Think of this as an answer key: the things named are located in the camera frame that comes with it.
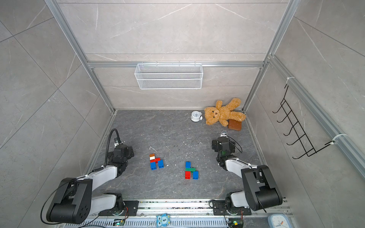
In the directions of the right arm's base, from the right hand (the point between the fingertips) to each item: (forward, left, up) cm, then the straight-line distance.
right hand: (225, 140), depth 92 cm
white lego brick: (-10, +48, -4) cm, 50 cm away
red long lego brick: (-11, +45, -4) cm, 47 cm away
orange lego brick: (-7, +49, -6) cm, 49 cm away
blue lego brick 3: (-13, +25, -8) cm, 29 cm away
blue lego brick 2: (-14, +47, -6) cm, 50 cm away
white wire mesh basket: (+41, +38, +23) cm, 60 cm away
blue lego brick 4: (-21, +21, -5) cm, 30 cm away
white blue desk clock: (-43, -19, -5) cm, 48 cm away
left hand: (-4, +68, -1) cm, 68 cm away
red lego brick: (-20, +26, -6) cm, 33 cm away
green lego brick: (-17, +24, -5) cm, 30 cm away
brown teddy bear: (+23, -3, 0) cm, 23 cm away
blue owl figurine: (-43, +38, -5) cm, 57 cm away
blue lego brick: (-13, +43, -5) cm, 45 cm away
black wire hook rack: (-16, -28, +24) cm, 40 cm away
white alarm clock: (+25, +18, -3) cm, 30 cm away
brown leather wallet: (+17, -12, -5) cm, 21 cm away
